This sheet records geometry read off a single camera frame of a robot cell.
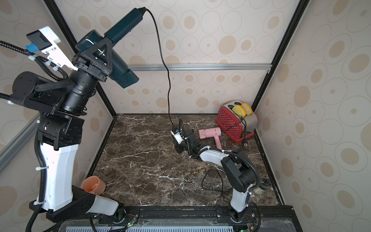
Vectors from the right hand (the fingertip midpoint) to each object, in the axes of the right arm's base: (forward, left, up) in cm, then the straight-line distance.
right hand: (172, 143), depth 89 cm
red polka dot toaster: (+14, -40, +2) cm, 42 cm away
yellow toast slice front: (+22, -43, +9) cm, 49 cm away
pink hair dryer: (+15, -25, -7) cm, 30 cm away
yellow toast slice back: (+23, -48, +9) cm, 54 cm away
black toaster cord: (+9, -49, -10) cm, 51 cm away
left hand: (-12, +7, +62) cm, 64 cm away
